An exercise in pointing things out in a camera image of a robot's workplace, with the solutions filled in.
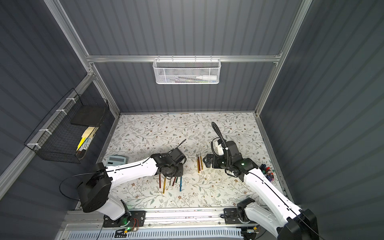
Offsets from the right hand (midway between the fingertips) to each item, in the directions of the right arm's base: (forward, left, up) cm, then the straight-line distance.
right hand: (212, 159), depth 79 cm
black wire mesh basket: (+2, +74, +16) cm, 76 cm away
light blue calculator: (+5, +59, -11) cm, 60 cm away
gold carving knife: (-9, +27, -14) cm, 32 cm away
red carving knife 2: (-6, +22, -14) cm, 27 cm away
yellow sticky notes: (+10, +64, +13) cm, 66 cm away
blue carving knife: (-6, +18, -15) cm, 24 cm away
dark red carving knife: (-7, +30, -14) cm, 34 cm away
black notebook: (+20, +69, +13) cm, 73 cm away
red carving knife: (+3, +7, -14) cm, 16 cm away
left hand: (-5, +16, -9) cm, 19 cm away
